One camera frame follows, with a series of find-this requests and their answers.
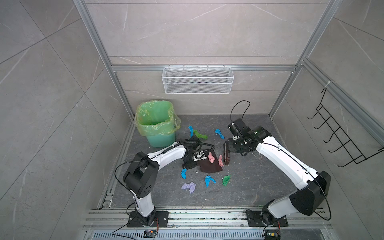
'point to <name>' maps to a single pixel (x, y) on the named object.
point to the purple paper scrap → (191, 186)
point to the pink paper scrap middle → (211, 157)
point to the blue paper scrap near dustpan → (183, 173)
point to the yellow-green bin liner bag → (155, 117)
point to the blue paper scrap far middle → (218, 131)
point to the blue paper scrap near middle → (207, 179)
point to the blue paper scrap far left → (191, 131)
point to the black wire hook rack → (356, 156)
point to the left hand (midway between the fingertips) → (191, 160)
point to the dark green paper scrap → (226, 179)
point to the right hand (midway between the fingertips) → (230, 146)
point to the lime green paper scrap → (201, 136)
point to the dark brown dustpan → (206, 166)
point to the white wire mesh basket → (198, 80)
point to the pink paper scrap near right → (220, 161)
